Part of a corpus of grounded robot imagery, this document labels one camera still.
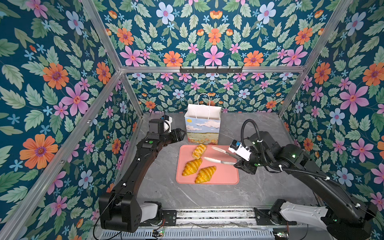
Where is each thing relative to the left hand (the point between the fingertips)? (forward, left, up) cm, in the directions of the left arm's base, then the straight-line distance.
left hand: (183, 129), depth 78 cm
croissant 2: (-17, -11, -21) cm, 29 cm away
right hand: (-19, -25, 0) cm, 31 cm away
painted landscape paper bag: (+6, -11, -3) cm, 13 cm away
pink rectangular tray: (-16, -23, -25) cm, 38 cm away
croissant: (-12, -3, -20) cm, 24 cm away
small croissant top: (-3, -7, -21) cm, 22 cm away
